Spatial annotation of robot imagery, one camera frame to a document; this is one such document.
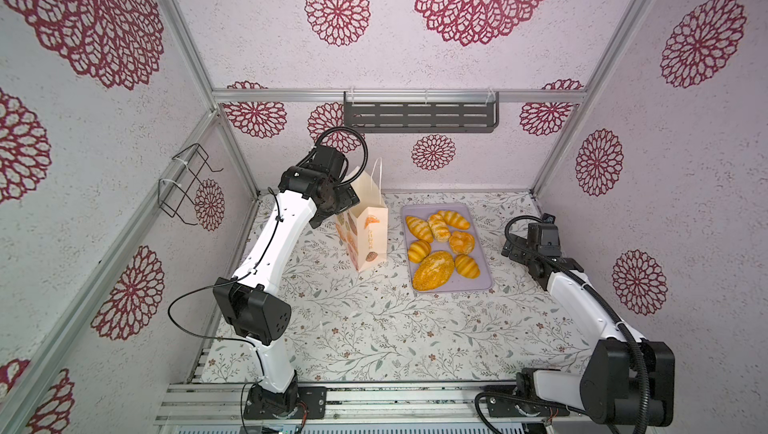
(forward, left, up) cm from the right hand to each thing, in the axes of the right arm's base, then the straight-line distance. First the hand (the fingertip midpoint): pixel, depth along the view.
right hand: (527, 242), depth 86 cm
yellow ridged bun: (+4, +30, -11) cm, 33 cm away
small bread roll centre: (+15, +23, -12) cm, 29 cm away
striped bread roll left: (+13, +29, -11) cm, 34 cm away
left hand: (+1, +53, +11) cm, 55 cm away
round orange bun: (+7, +16, -11) cm, 21 cm away
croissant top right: (+19, +16, -13) cm, 28 cm away
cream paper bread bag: (0, +47, +5) cm, 47 cm away
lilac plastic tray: (-5, +18, -16) cm, 25 cm away
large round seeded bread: (-4, +26, -10) cm, 28 cm away
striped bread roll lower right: (-1, +15, -11) cm, 19 cm away
